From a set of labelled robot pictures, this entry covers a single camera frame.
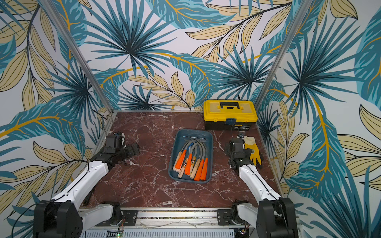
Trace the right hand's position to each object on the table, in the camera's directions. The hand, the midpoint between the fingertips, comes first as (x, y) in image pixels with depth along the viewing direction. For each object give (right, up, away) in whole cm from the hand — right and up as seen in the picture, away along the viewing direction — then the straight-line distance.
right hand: (238, 147), depth 87 cm
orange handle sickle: (-29, -8, +6) cm, 30 cm away
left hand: (-62, -2, -1) cm, 62 cm away
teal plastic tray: (-37, +2, +14) cm, 39 cm away
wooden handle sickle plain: (-24, -11, +4) cm, 27 cm away
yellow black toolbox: (-3, +19, +11) cm, 22 cm away
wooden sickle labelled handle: (-26, -9, +4) cm, 28 cm away
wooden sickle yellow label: (-33, -14, +1) cm, 36 cm away
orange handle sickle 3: (-20, -15, +1) cm, 25 cm away
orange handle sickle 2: (-24, -16, 0) cm, 29 cm away
